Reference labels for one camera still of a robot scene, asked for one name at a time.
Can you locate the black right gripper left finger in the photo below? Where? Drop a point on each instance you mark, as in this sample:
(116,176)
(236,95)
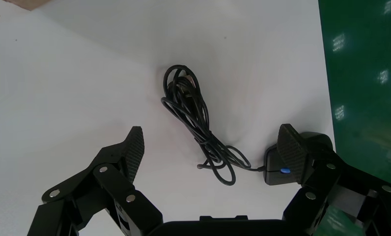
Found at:
(114,182)

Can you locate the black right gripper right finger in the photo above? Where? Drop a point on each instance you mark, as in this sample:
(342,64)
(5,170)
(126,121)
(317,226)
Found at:
(319,182)

